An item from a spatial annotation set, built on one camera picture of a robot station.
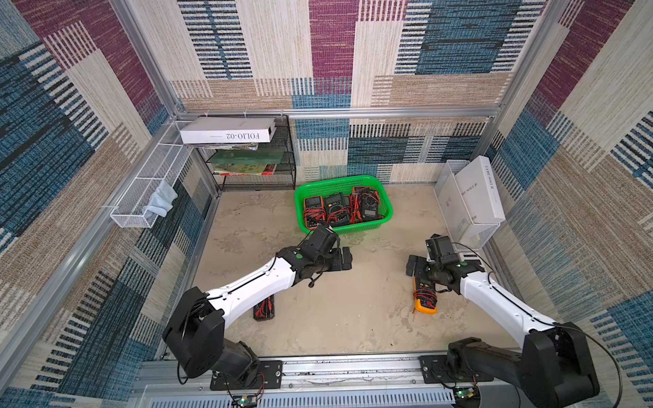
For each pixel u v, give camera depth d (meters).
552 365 0.40
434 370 0.73
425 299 0.83
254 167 1.02
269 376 0.73
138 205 0.70
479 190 0.94
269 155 1.02
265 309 0.81
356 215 1.02
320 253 0.62
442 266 0.65
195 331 0.41
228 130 0.77
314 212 1.03
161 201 0.68
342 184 1.15
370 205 0.98
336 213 0.99
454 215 1.00
